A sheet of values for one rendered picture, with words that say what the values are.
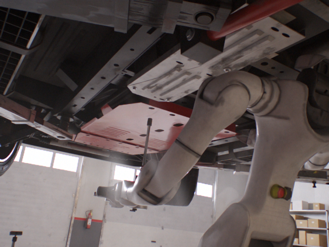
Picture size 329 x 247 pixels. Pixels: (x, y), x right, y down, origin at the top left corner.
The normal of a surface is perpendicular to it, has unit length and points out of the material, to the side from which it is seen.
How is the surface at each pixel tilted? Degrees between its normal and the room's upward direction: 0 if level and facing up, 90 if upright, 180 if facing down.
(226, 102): 128
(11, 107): 90
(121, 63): 180
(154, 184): 146
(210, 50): 180
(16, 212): 90
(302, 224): 90
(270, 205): 103
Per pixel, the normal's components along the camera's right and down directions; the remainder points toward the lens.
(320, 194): -0.84, -0.25
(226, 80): -0.45, -0.64
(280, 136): -0.74, 0.08
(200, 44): -0.11, 0.94
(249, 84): 0.47, -0.04
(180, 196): 0.02, 0.64
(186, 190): 0.09, 0.46
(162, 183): -0.24, 0.58
